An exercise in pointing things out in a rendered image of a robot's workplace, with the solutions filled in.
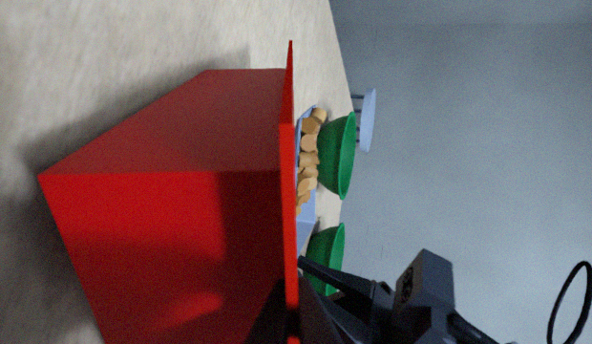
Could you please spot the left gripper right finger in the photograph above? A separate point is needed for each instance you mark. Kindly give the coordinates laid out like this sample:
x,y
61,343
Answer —
x,y
314,323

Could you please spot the green bowl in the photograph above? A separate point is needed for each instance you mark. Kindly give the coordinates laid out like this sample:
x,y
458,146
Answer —
x,y
336,145
326,244

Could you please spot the light blue scoop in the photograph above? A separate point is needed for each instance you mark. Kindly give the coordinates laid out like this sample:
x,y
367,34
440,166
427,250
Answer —
x,y
307,219

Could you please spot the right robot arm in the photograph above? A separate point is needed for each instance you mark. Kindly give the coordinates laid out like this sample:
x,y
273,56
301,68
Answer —
x,y
424,297

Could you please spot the red divided box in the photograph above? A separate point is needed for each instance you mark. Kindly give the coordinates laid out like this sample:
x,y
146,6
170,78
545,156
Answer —
x,y
180,220

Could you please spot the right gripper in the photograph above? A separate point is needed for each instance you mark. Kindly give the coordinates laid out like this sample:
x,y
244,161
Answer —
x,y
361,311

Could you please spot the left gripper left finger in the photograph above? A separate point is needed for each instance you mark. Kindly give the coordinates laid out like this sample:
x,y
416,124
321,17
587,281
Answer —
x,y
271,325

